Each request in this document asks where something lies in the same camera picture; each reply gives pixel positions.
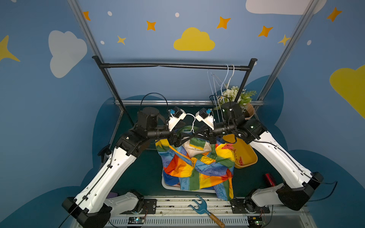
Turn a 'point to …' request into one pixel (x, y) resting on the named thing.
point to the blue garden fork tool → (203, 209)
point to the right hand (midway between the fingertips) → (196, 132)
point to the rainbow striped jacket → (196, 165)
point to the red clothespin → (240, 161)
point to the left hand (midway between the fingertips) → (190, 129)
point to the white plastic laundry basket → (173, 188)
